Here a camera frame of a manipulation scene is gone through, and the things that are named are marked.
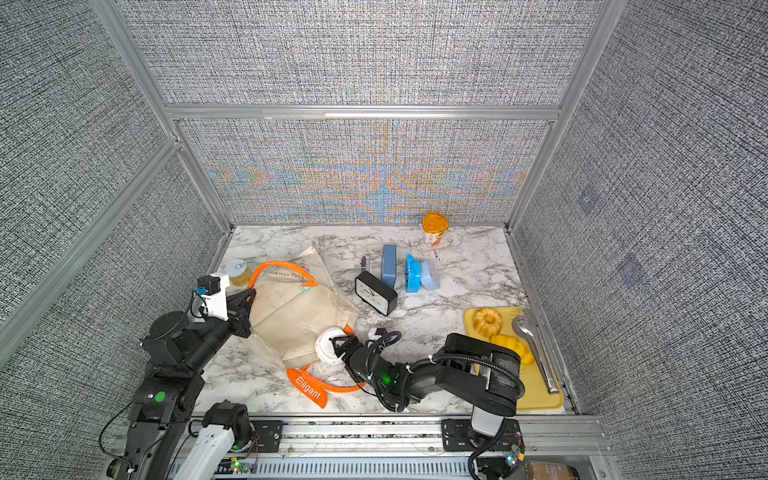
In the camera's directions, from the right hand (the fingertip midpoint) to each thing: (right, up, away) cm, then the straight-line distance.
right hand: (329, 345), depth 81 cm
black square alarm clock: (+12, +13, +9) cm, 20 cm away
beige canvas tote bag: (-15, +9, +16) cm, 24 cm away
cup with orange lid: (+34, +35, +28) cm, 56 cm away
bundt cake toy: (+46, +4, +9) cm, 47 cm away
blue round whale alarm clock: (+24, +19, +11) cm, 32 cm away
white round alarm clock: (-1, -1, +1) cm, 2 cm away
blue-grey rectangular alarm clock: (+17, +21, +14) cm, 31 cm away
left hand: (-14, +17, -14) cm, 26 cm away
